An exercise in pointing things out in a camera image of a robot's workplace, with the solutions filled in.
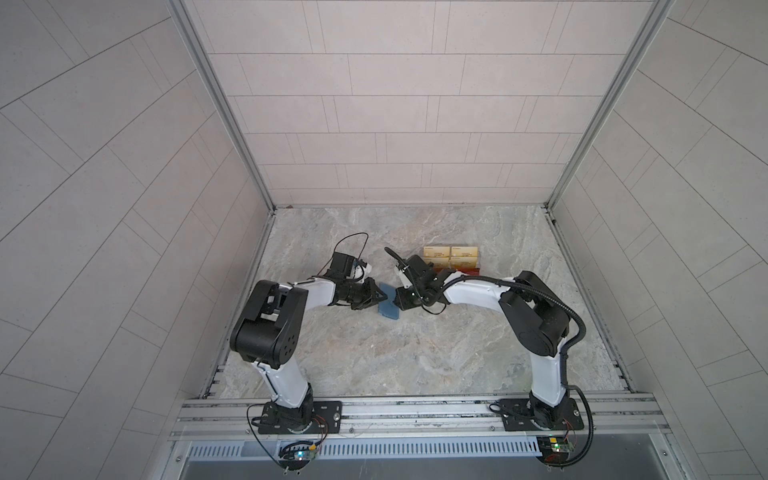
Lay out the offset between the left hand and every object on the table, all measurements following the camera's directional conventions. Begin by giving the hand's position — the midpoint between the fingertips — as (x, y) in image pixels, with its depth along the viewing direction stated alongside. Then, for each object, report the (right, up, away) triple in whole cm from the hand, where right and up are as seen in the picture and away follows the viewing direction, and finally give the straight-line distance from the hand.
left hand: (392, 293), depth 90 cm
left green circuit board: (-21, -30, -25) cm, 44 cm away
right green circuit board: (+38, -31, -22) cm, 54 cm away
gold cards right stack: (+23, +11, +4) cm, 25 cm away
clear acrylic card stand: (+23, +10, +4) cm, 25 cm away
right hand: (+1, -4, +2) cm, 4 cm away
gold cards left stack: (+15, +11, +3) cm, 19 cm away
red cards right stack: (+24, +7, +2) cm, 25 cm away
